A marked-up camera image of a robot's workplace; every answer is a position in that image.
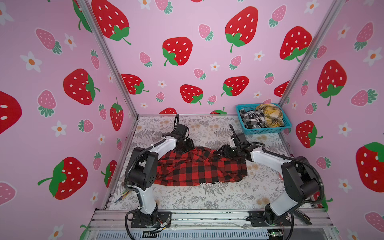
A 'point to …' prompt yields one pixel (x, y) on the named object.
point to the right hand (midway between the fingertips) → (220, 152)
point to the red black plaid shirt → (198, 166)
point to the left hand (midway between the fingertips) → (193, 147)
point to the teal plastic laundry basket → (249, 107)
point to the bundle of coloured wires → (124, 194)
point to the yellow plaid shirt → (273, 115)
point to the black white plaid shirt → (253, 119)
